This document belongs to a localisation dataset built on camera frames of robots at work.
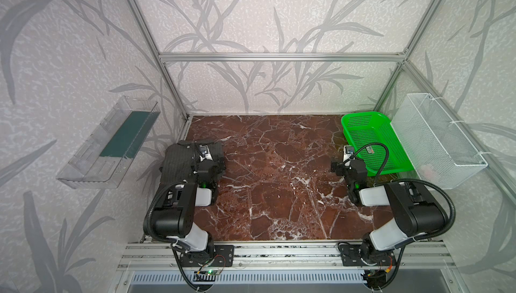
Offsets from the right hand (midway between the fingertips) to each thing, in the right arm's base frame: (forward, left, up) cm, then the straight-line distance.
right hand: (345, 151), depth 95 cm
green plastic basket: (+21, -18, -10) cm, 29 cm away
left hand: (0, +63, +2) cm, 63 cm away
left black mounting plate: (-42, +54, -6) cm, 69 cm away
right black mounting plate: (-42, +6, -7) cm, 43 cm away
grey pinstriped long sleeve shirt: (-6, +76, +3) cm, 77 cm away
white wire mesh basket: (-14, -19, +25) cm, 34 cm away
